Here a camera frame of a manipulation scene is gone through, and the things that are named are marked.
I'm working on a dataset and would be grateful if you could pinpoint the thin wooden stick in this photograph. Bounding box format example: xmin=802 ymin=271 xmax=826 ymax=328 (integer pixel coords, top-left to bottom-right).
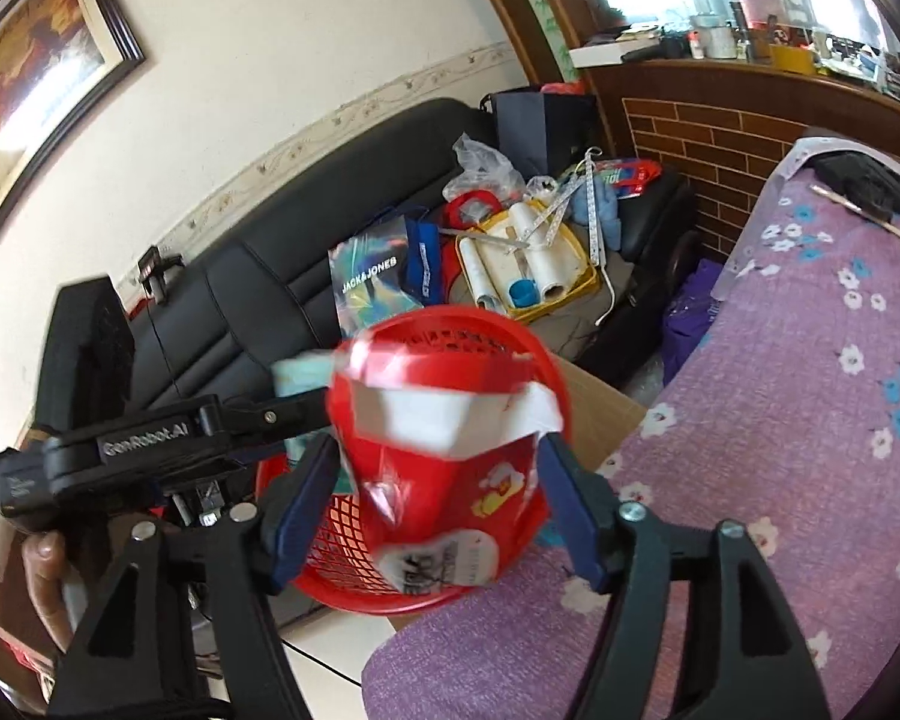
xmin=808 ymin=184 xmax=900 ymax=256

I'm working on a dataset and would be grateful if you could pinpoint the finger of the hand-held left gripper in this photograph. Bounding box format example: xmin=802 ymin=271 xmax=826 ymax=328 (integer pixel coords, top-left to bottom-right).
xmin=199 ymin=384 xmax=335 ymax=451

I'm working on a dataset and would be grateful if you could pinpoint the yellow plastic tray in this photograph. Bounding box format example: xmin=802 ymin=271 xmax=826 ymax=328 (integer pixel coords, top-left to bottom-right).
xmin=454 ymin=201 xmax=601 ymax=320

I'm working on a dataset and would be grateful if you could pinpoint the bamboo painted panel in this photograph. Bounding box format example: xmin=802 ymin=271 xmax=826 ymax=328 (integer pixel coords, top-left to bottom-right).
xmin=495 ymin=0 xmax=578 ymax=83

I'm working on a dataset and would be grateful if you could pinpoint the white folding ruler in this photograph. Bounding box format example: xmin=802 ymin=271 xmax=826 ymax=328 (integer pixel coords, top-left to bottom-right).
xmin=514 ymin=150 xmax=608 ymax=271

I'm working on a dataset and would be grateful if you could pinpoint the purple floral tablecloth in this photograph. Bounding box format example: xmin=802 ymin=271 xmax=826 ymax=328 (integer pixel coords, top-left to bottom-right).
xmin=360 ymin=135 xmax=900 ymax=720

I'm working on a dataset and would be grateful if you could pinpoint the brown cardboard box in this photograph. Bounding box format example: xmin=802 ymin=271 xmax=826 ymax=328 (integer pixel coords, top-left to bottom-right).
xmin=390 ymin=356 xmax=650 ymax=638

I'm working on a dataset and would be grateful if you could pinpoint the red and white snack bag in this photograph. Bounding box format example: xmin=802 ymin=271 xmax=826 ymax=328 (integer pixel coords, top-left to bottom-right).
xmin=326 ymin=330 xmax=571 ymax=601

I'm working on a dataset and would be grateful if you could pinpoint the black cloth on table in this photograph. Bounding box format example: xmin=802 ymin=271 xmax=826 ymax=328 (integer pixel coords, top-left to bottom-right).
xmin=810 ymin=150 xmax=900 ymax=233

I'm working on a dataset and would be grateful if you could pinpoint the black clamp mount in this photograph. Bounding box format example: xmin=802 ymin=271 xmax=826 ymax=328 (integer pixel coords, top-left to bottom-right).
xmin=136 ymin=247 xmax=185 ymax=305

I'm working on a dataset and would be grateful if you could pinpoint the clear plastic bag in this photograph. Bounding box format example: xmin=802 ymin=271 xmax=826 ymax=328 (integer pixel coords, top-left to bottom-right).
xmin=442 ymin=133 xmax=526 ymax=203

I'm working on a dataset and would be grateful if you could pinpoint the blue shopping bag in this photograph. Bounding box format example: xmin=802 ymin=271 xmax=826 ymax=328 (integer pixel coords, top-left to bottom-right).
xmin=405 ymin=206 xmax=445 ymax=308

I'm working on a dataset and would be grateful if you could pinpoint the purple plastic bag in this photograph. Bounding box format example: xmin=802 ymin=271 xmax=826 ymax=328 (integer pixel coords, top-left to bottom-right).
xmin=661 ymin=259 xmax=725 ymax=383

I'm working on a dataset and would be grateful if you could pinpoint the white flat box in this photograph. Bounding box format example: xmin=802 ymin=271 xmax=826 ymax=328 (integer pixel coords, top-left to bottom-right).
xmin=568 ymin=37 xmax=665 ymax=70

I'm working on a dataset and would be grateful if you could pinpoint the red plastic mesh basket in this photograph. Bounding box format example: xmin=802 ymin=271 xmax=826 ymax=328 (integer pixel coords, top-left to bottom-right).
xmin=259 ymin=305 xmax=575 ymax=616

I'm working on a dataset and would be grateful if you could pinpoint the holographic shopping bag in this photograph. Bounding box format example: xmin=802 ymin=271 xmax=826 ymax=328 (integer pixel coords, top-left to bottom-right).
xmin=328 ymin=216 xmax=413 ymax=338

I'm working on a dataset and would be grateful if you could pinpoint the person's left hand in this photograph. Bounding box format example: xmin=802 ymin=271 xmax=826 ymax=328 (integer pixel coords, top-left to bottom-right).
xmin=21 ymin=529 xmax=72 ymax=650

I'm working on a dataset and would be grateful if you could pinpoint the framed wall picture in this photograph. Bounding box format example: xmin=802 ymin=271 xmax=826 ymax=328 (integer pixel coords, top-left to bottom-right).
xmin=0 ymin=0 xmax=145 ymax=256

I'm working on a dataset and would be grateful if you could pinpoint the dark paper gift bag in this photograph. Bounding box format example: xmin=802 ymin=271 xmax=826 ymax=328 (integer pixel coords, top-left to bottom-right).
xmin=484 ymin=86 xmax=601 ymax=173

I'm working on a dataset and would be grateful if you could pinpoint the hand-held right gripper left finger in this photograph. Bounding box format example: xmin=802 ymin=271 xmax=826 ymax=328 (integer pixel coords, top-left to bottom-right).
xmin=49 ymin=431 xmax=342 ymax=720

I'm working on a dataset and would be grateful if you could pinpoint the red and blue packet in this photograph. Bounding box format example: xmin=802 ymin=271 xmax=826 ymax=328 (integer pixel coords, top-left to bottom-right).
xmin=596 ymin=157 xmax=665 ymax=200

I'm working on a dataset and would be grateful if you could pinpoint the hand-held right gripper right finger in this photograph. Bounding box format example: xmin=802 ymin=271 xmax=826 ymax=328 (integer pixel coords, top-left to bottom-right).
xmin=536 ymin=431 xmax=848 ymax=720

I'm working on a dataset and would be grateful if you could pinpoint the red plastic object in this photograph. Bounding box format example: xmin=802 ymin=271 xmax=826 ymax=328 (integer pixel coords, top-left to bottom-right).
xmin=442 ymin=191 xmax=503 ymax=230

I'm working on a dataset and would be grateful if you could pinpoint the black leather sofa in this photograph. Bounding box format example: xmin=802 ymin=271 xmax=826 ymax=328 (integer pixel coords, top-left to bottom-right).
xmin=56 ymin=97 xmax=698 ymax=481

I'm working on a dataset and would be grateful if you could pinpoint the light blue cloth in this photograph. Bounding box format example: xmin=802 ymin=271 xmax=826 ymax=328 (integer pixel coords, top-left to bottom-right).
xmin=589 ymin=180 xmax=623 ymax=252

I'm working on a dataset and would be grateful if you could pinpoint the yellow box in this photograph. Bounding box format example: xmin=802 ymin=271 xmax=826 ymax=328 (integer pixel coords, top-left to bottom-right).
xmin=769 ymin=43 xmax=818 ymax=76

